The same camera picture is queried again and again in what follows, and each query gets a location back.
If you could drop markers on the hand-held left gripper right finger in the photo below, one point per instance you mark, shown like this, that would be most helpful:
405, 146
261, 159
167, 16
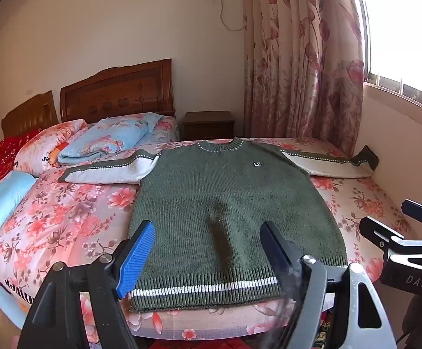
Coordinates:
278, 258

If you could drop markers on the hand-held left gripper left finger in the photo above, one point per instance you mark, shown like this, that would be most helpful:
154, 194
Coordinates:
136, 261

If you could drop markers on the green knit sweater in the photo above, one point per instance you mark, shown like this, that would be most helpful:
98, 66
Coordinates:
214, 196

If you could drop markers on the pink floral bed cover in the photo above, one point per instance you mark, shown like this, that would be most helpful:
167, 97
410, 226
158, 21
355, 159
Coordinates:
69, 218

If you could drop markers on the folded blue floral quilt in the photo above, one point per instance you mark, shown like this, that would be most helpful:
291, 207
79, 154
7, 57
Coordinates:
105, 141

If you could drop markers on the light blue pillow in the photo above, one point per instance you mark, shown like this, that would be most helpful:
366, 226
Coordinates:
3, 200

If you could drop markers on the dark wooden nightstand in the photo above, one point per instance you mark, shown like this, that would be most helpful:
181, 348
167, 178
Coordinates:
207, 125

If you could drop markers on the floral pillow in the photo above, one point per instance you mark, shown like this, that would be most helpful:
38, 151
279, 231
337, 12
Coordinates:
40, 145

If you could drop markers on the large wooden headboard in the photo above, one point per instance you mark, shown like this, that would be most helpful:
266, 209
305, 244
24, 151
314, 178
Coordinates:
123, 91

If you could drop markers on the small wooden headboard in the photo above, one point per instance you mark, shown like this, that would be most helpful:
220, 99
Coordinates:
32, 114

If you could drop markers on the window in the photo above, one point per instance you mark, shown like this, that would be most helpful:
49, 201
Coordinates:
403, 25

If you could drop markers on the floral curtain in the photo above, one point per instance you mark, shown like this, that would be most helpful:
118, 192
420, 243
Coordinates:
298, 61

